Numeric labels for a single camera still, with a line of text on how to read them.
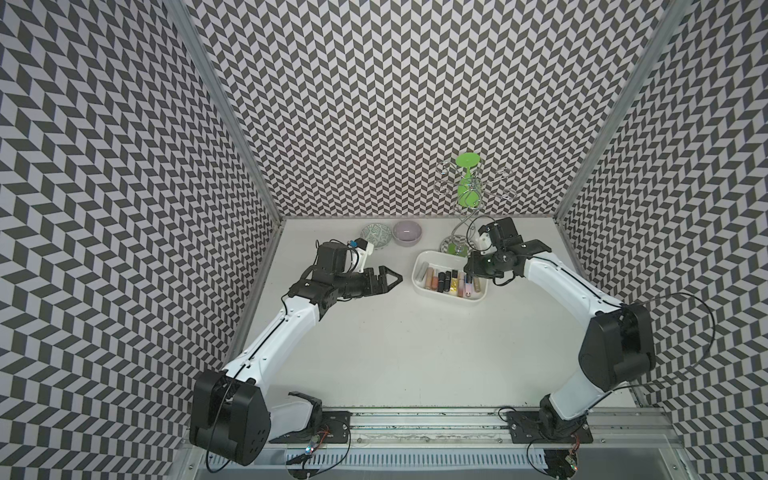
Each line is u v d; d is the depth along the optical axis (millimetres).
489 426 753
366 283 692
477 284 981
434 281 988
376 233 1118
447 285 971
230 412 385
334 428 728
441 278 990
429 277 994
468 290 963
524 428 724
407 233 1089
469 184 845
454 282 973
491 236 722
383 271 693
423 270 1012
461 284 978
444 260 1048
